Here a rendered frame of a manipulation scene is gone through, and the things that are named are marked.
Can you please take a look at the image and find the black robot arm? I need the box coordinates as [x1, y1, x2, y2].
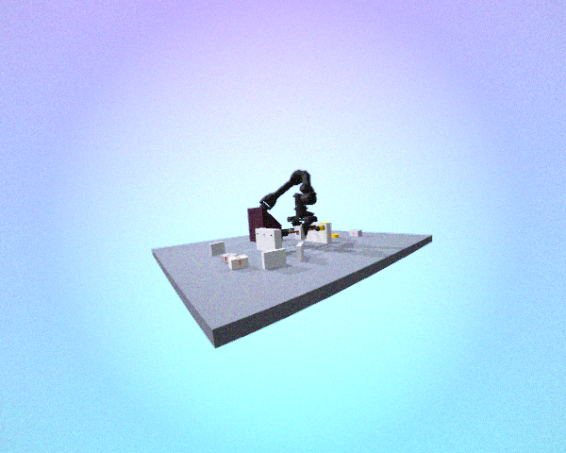
[259, 170, 317, 210]

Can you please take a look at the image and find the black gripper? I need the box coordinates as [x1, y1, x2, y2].
[287, 206, 318, 236]

